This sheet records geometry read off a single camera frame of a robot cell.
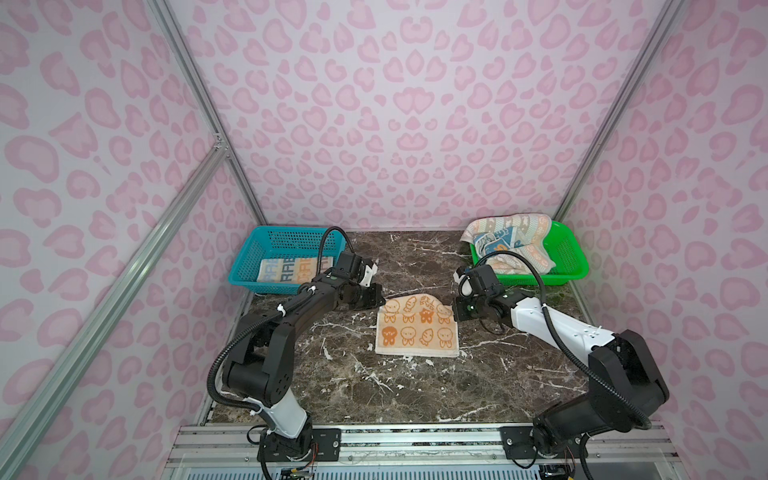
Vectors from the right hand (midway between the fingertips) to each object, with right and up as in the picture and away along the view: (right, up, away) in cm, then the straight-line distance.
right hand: (455, 306), depth 88 cm
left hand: (-20, +2, +1) cm, 20 cm away
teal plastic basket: (-67, +19, +18) cm, 72 cm away
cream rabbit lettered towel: (-54, +10, +19) cm, 58 cm away
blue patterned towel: (+19, +20, +21) cm, 35 cm away
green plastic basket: (+43, +12, +15) cm, 47 cm away
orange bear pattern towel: (-11, -7, +6) cm, 14 cm away
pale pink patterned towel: (+35, +24, +22) cm, 48 cm away
